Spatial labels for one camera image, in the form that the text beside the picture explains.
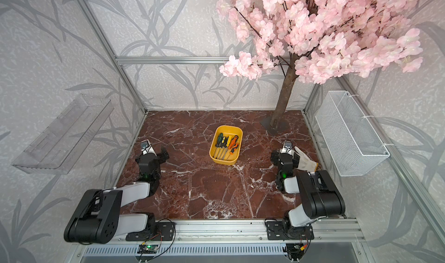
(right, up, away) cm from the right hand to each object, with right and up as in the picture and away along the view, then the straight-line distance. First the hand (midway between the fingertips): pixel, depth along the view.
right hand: (285, 149), depth 93 cm
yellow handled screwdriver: (-31, +5, +9) cm, 33 cm away
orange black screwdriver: (-28, 0, +6) cm, 29 cm away
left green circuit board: (-64, -38, -22) cm, 78 cm away
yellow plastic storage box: (-33, +10, +19) cm, 39 cm away
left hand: (-70, +2, -5) cm, 70 cm away
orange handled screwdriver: (-29, +2, +8) cm, 30 cm away
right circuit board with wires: (-3, -40, -21) cm, 45 cm away
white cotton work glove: (+11, -7, +1) cm, 13 cm away
